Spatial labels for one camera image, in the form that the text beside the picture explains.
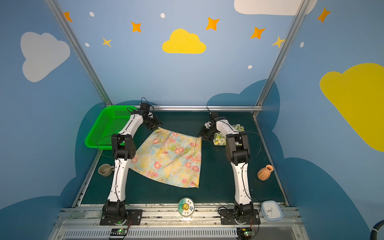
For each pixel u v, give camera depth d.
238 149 0.63
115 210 0.64
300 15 0.72
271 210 0.75
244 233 0.71
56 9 0.69
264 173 0.82
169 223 0.73
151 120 1.01
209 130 0.94
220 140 1.02
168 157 0.96
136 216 0.75
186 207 0.70
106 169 0.88
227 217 0.74
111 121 1.14
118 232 0.70
